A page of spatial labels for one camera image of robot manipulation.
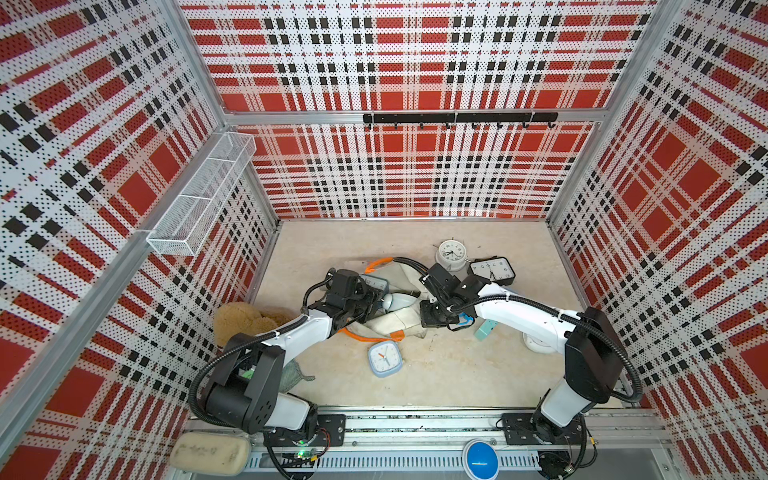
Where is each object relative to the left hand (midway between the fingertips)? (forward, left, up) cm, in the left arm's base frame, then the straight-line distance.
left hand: (388, 293), depth 89 cm
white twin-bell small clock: (-3, -1, +1) cm, 4 cm away
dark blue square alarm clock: (+8, +5, -6) cm, 11 cm away
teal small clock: (-10, -28, -4) cm, 30 cm away
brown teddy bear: (-14, +36, +12) cm, 40 cm away
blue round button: (-41, -23, -8) cm, 48 cm away
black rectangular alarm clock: (+13, -36, -7) cm, 39 cm away
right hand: (-9, -12, 0) cm, 15 cm away
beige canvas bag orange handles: (-10, -2, 0) cm, 10 cm away
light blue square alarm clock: (-17, +1, -7) cm, 19 cm away
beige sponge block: (-40, +40, -4) cm, 57 cm away
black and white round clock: (+19, -22, -6) cm, 30 cm away
